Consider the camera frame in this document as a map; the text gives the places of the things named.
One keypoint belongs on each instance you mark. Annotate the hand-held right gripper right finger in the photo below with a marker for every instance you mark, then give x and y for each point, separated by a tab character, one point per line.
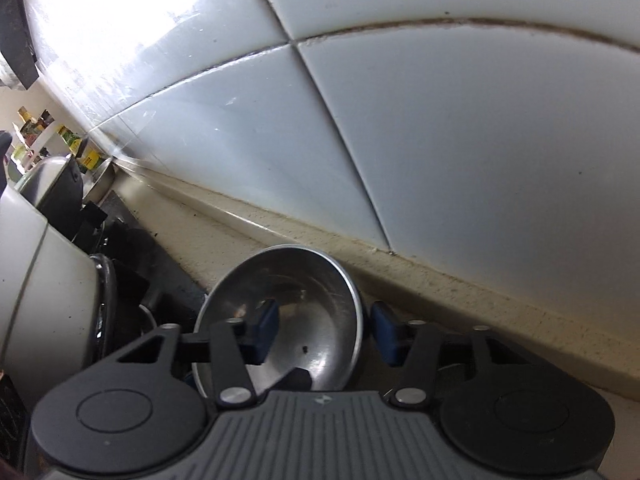
384	332

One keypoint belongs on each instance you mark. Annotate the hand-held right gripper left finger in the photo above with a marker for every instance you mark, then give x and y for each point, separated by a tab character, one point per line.
266	332

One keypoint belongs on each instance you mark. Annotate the stainless steel bowl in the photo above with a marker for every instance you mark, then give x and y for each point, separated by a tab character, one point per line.
310	305

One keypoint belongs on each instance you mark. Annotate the black glass gas stove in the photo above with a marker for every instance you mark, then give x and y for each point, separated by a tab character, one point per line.
150	265

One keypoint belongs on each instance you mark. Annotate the aluminium pressure cooker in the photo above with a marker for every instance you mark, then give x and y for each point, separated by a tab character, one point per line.
45	290

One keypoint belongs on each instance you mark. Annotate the shelf of condiment bottles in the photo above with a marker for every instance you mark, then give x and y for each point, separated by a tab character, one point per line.
35	130

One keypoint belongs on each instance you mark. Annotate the black range hood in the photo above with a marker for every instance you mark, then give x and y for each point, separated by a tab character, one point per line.
15	35

